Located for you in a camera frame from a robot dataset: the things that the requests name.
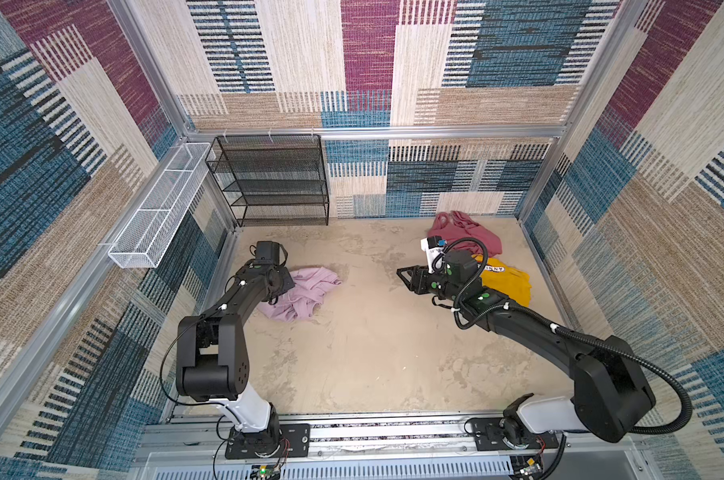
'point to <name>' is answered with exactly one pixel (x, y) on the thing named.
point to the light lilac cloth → (299, 302)
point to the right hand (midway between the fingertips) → (403, 275)
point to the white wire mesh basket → (148, 237)
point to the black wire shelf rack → (273, 179)
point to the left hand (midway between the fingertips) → (282, 279)
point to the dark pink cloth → (451, 225)
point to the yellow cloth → (512, 281)
